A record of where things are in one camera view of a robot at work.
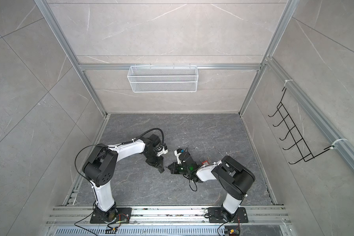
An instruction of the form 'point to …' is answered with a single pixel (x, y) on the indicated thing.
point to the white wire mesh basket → (162, 78)
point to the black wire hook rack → (307, 154)
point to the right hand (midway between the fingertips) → (168, 166)
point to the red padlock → (205, 161)
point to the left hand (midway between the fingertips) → (161, 164)
